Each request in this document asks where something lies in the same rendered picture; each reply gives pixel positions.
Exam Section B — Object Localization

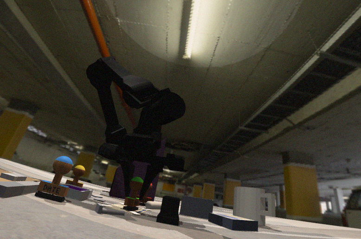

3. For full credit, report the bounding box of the brown rubber stamp with red knob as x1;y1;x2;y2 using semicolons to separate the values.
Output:
139;183;152;206

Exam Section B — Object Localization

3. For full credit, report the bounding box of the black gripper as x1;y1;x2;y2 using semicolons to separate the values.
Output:
97;124;185;200

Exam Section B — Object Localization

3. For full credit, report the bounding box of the brown rubber stamp with yellow top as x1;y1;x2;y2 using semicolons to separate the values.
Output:
66;165;85;187

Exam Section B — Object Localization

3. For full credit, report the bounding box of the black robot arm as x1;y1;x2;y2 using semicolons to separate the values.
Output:
86;56;186;154

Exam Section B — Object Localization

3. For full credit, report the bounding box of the brown rubber stamp with green top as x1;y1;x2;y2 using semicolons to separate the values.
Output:
123;177;144;211

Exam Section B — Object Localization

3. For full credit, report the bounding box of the grey mug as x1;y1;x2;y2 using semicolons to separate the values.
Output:
233;187;276;226

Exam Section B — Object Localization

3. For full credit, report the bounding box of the pale yellow inspection card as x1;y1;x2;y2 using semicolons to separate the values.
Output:
102;202;150;215

